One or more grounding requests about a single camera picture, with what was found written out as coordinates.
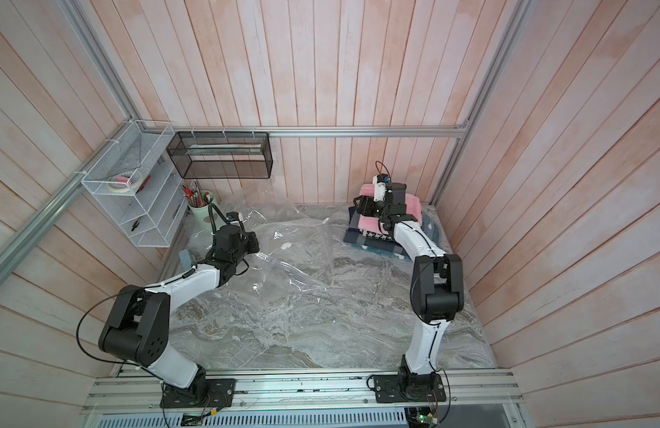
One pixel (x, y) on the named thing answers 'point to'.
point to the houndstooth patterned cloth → (375, 234)
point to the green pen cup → (202, 213)
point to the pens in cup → (194, 196)
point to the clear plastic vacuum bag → (286, 248)
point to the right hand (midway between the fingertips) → (361, 198)
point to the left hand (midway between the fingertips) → (255, 235)
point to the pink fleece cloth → (372, 223)
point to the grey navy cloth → (353, 234)
